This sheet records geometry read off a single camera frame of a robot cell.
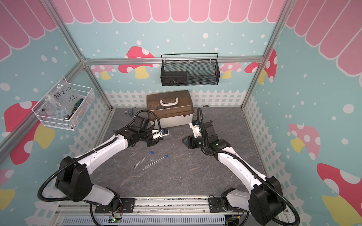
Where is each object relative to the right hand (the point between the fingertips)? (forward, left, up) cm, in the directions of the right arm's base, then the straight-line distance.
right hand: (185, 139), depth 79 cm
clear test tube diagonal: (-6, +20, -17) cm, 27 cm away
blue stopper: (+1, +23, -18) cm, 29 cm away
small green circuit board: (-36, +35, -19) cm, 53 cm away
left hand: (+4, +15, -4) cm, 16 cm away
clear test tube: (-7, +31, -17) cm, 36 cm away
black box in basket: (+36, +6, +16) cm, 40 cm away
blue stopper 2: (-1, +13, -17) cm, 22 cm away
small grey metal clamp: (+38, +46, -16) cm, 62 cm away
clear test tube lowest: (+3, +33, -17) cm, 37 cm away
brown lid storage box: (+22, +8, +3) cm, 24 cm away
